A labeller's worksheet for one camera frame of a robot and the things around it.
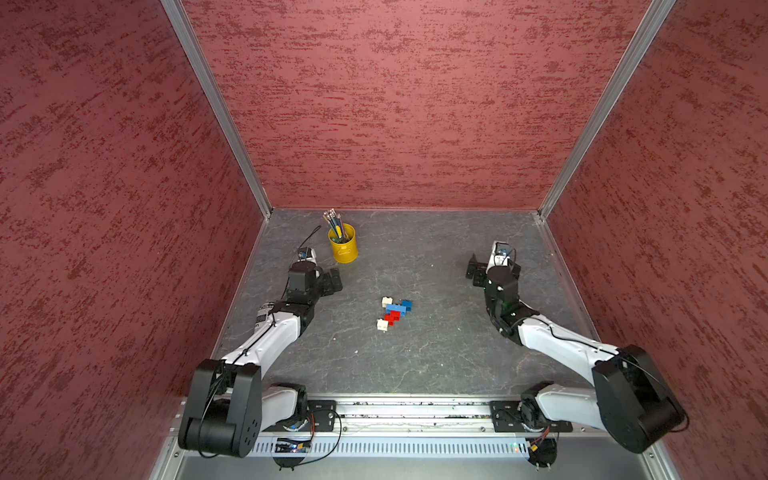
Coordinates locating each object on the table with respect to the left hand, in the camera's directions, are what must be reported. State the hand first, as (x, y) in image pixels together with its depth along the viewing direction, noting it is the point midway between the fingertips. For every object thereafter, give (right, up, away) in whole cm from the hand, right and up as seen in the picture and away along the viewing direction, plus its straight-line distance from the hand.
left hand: (323, 278), depth 90 cm
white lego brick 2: (+18, -14, -2) cm, 23 cm away
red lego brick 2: (+22, -11, +1) cm, 25 cm away
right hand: (+50, +5, -3) cm, 50 cm away
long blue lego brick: (+23, -10, +2) cm, 25 cm away
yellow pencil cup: (+5, +9, +9) cm, 14 cm away
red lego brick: (+21, -13, -1) cm, 24 cm away
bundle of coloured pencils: (+2, +17, +8) cm, 19 cm away
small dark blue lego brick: (+26, -9, +5) cm, 28 cm away
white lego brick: (+19, -8, +3) cm, 21 cm away
